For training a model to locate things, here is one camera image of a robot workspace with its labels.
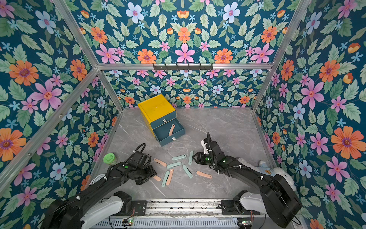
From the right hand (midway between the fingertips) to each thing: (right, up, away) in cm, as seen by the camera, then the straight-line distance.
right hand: (197, 154), depth 83 cm
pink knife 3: (+4, -12, +1) cm, 13 cm away
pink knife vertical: (-16, -13, +1) cm, 21 cm away
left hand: (-24, -12, -1) cm, 26 cm away
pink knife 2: (-24, -14, +1) cm, 28 cm away
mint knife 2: (-15, -8, +6) cm, 18 cm away
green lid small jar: (-54, -4, +4) cm, 55 cm away
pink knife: (-23, -7, +7) cm, 25 cm away
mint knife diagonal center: (-7, -10, +5) cm, 13 cm away
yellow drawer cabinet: (-28, +28, +9) cm, 41 cm away
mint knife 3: (-13, -4, +9) cm, 16 cm away
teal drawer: (-23, +12, +9) cm, 27 cm away
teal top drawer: (-21, +20, +5) cm, 30 cm away
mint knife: (-18, -13, +2) cm, 22 cm away
